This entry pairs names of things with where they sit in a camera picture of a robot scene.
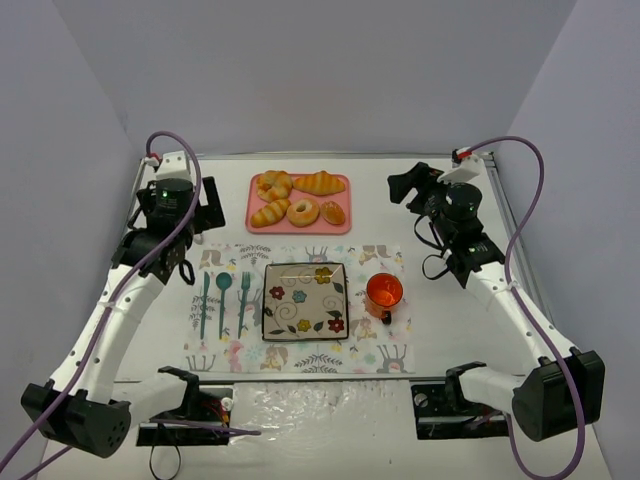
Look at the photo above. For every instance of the long striped bread roll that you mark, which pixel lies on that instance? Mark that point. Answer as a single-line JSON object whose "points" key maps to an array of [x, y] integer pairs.
{"points": [[320, 183]]}

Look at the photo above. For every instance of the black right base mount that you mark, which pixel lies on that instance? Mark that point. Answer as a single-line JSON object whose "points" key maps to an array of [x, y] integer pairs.
{"points": [[437, 419]]}

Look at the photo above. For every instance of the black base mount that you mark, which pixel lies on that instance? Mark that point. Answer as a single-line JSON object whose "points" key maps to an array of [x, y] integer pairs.
{"points": [[437, 419], [213, 406]]}

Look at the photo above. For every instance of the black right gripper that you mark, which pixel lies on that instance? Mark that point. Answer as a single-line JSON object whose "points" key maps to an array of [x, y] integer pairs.
{"points": [[420, 188]]}

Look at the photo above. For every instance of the twisted croissant bread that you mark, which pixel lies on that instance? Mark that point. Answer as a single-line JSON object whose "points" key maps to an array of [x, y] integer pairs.
{"points": [[274, 185]]}

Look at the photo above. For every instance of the orange translucent mug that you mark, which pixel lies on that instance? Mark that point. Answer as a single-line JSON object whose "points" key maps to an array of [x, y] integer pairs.
{"points": [[383, 294]]}

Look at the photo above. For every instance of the square floral ceramic plate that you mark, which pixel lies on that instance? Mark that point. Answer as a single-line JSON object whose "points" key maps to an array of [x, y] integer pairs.
{"points": [[305, 302]]}

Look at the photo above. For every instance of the glazed ring donut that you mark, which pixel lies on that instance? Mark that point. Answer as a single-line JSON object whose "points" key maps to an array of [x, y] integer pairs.
{"points": [[303, 212]]}

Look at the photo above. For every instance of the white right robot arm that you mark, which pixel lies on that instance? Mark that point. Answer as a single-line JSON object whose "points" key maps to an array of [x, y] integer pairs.
{"points": [[557, 385]]}

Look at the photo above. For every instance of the small striped bread roll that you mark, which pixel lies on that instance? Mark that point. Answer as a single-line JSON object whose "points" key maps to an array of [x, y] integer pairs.
{"points": [[270, 214]]}

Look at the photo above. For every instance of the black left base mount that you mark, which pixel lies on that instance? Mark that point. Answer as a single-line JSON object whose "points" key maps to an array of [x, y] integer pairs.
{"points": [[213, 406]]}

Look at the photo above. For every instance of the teal plastic fork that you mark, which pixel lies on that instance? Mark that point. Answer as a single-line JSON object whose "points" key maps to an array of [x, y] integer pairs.
{"points": [[245, 286]]}

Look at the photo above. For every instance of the teal plastic spoon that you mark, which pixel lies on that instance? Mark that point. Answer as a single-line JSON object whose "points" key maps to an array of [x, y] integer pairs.
{"points": [[223, 282]]}

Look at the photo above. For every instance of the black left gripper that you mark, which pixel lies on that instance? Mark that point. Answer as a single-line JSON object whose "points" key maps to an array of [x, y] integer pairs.
{"points": [[210, 203]]}

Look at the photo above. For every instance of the teal plastic knife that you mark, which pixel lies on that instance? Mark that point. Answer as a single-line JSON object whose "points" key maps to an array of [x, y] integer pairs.
{"points": [[204, 308]]}

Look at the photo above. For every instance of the floral paper placemat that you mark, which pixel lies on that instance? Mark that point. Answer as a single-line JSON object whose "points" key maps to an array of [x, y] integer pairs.
{"points": [[371, 348]]}

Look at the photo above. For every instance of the small round bun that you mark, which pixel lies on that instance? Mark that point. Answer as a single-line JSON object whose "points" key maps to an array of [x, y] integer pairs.
{"points": [[332, 213]]}

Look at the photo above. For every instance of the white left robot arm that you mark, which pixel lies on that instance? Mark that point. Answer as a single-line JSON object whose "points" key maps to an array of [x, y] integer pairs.
{"points": [[80, 406]]}

